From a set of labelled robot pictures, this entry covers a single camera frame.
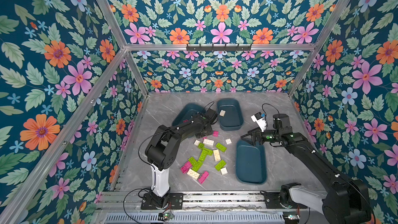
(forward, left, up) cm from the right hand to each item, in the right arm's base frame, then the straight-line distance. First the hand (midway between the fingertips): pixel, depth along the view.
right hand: (246, 133), depth 78 cm
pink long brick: (-11, +32, -17) cm, 38 cm away
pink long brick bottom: (-16, +22, -15) cm, 31 cm away
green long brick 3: (-10, +13, -17) cm, 24 cm away
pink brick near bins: (+10, +15, -17) cm, 25 cm away
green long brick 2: (-4, +23, -16) cm, 28 cm away
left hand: (+9, +19, -12) cm, 24 cm away
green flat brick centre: (-3, +19, -16) cm, 25 cm away
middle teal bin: (+20, +3, -15) cm, 25 cm away
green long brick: (+1, +12, -17) cm, 21 cm away
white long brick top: (+3, +20, -15) cm, 25 cm away
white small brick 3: (-13, +11, -16) cm, 24 cm away
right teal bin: (-9, -4, -16) cm, 19 cm away
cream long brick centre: (-4, +15, -16) cm, 22 cm away
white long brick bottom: (-14, +28, -17) cm, 36 cm away
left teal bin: (+26, +37, -17) cm, 48 cm away
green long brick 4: (-10, +26, -16) cm, 32 cm away
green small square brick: (+1, +24, -16) cm, 29 cm away
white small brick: (+4, +27, -16) cm, 32 cm away
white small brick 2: (+4, +8, -16) cm, 18 cm away
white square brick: (+25, +10, -14) cm, 31 cm away
